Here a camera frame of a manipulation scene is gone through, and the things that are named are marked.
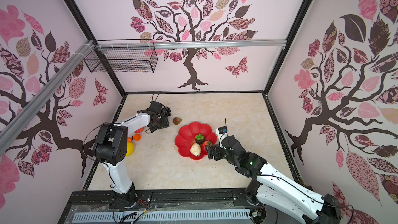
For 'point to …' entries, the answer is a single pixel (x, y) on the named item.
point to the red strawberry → (207, 142)
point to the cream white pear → (196, 149)
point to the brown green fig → (176, 121)
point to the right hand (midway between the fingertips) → (211, 144)
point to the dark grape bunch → (166, 111)
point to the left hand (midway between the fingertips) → (163, 127)
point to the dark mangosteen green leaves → (199, 139)
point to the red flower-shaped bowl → (187, 134)
